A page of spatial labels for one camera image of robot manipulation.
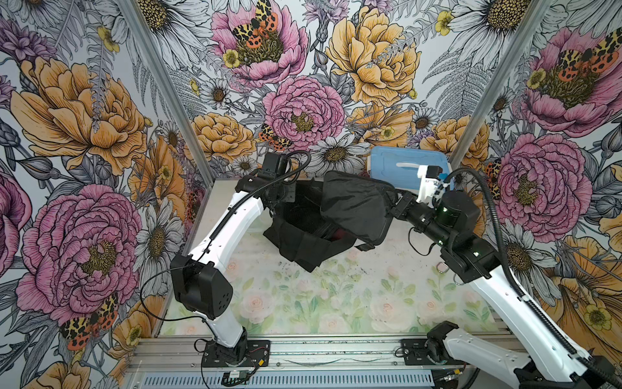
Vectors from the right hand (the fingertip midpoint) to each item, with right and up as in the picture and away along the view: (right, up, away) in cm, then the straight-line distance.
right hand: (381, 194), depth 65 cm
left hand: (-28, 0, +18) cm, 33 cm away
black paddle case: (-4, -3, +5) cm, 7 cm away
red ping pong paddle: (-10, -13, +18) cm, 24 cm away
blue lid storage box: (+19, +14, +42) cm, 48 cm away
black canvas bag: (-22, -10, +8) cm, 26 cm away
